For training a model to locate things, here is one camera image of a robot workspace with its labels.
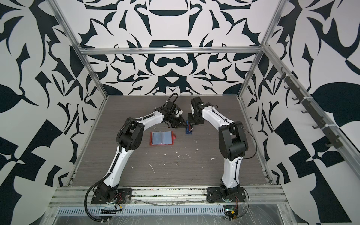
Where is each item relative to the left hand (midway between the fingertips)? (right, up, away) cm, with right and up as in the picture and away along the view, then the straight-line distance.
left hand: (187, 123), depth 101 cm
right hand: (+3, +4, -5) cm, 7 cm away
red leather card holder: (-18, -9, -6) cm, 21 cm away
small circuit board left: (-41, -42, -28) cm, 65 cm away
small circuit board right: (+20, -43, -29) cm, 56 cm away
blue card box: (+1, -3, -2) cm, 4 cm away
